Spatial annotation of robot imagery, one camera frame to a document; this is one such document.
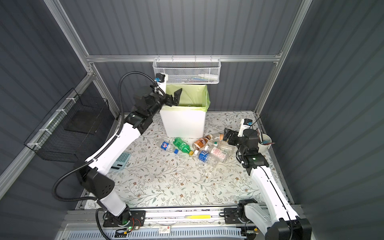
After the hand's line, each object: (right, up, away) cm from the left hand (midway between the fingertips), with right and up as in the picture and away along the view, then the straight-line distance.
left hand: (172, 85), depth 70 cm
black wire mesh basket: (-50, -19, +5) cm, 54 cm away
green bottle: (+3, -32, +24) cm, 40 cm away
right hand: (+32, -22, +8) cm, 40 cm away
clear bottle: (+30, -33, +27) cm, 52 cm away
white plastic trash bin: (+5, -17, +21) cm, 27 cm away
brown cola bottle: (+15, -31, +26) cm, 43 cm away
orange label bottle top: (+28, -27, +29) cm, 49 cm away
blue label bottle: (+17, -38, +19) cm, 46 cm away
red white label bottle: (+27, -37, +22) cm, 50 cm away
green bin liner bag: (+10, 0, +32) cm, 33 cm away
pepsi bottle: (-8, -32, +26) cm, 42 cm away
